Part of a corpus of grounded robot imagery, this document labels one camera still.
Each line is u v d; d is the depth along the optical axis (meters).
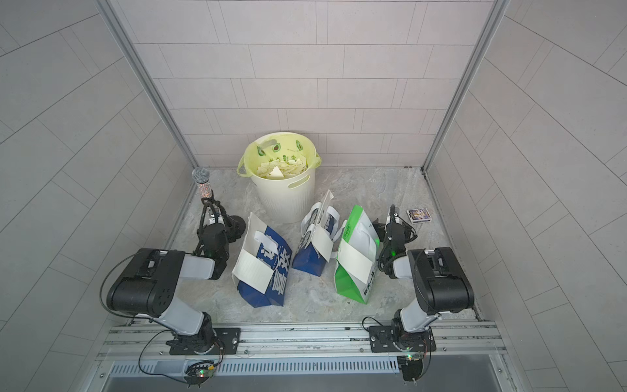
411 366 0.69
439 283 0.45
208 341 0.65
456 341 0.73
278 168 0.87
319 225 0.71
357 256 0.69
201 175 0.72
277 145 0.94
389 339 0.71
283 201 0.87
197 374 0.65
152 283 0.45
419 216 0.98
